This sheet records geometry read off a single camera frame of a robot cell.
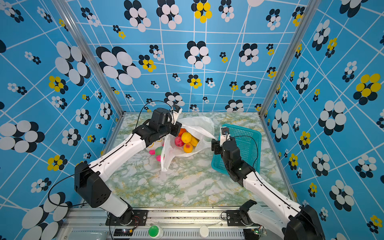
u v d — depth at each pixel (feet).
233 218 2.39
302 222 1.30
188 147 3.07
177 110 2.25
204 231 2.10
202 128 2.42
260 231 2.28
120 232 2.36
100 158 1.54
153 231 2.07
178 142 3.16
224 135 2.14
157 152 3.00
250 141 3.31
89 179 1.40
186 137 3.07
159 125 1.96
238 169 1.86
